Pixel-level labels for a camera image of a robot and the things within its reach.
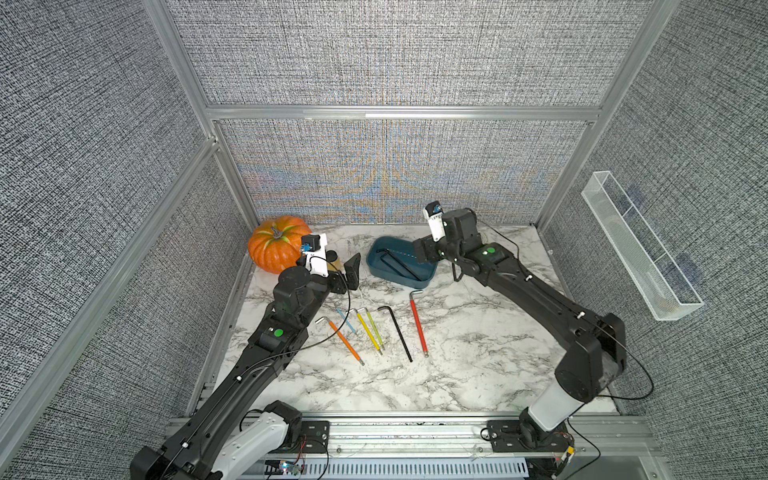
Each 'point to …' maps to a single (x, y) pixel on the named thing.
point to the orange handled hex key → (342, 337)
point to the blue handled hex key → (346, 321)
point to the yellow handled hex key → (368, 331)
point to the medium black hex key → (398, 330)
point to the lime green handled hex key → (375, 329)
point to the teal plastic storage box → (395, 259)
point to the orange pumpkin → (275, 243)
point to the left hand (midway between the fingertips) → (348, 250)
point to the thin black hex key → (402, 261)
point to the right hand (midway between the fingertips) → (429, 229)
